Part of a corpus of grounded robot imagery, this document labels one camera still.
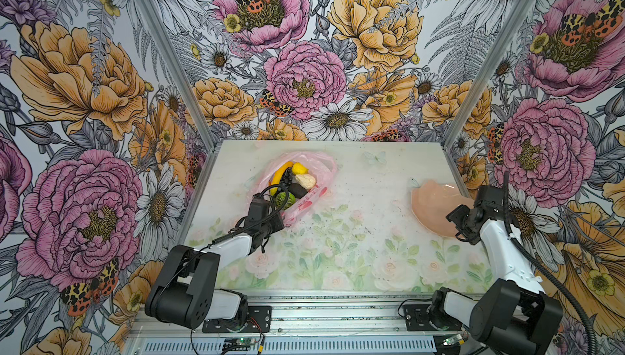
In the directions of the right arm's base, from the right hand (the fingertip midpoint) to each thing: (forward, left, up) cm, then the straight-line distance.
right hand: (455, 226), depth 82 cm
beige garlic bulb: (+25, +50, -5) cm, 56 cm away
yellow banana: (+24, +62, -2) cm, 67 cm away
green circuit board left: (-28, +69, -10) cm, 75 cm away
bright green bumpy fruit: (+15, +60, -3) cm, 62 cm away
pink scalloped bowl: (+16, -1, -9) cm, 18 cm away
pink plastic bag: (+29, +43, -1) cm, 52 cm away
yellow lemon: (+31, +53, -4) cm, 62 cm away
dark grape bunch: (+26, +59, -5) cm, 64 cm away
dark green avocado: (+21, +54, -5) cm, 58 cm away
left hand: (+7, +60, -8) cm, 61 cm away
